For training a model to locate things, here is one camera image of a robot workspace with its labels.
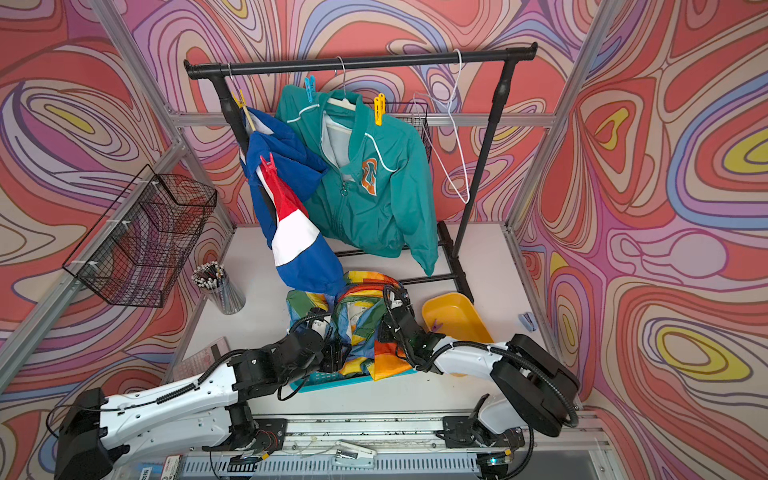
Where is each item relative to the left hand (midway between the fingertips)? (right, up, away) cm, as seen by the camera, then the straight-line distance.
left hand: (350, 351), depth 75 cm
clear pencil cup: (-40, +18, +7) cm, 45 cm away
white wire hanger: (+34, +41, +15) cm, 56 cm away
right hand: (+9, +3, +13) cm, 16 cm away
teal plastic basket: (-6, -7, -2) cm, 9 cm away
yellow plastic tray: (+33, +5, +20) cm, 38 cm away
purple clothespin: (+25, +2, +16) cm, 30 cm away
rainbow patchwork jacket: (0, +7, +10) cm, 12 cm away
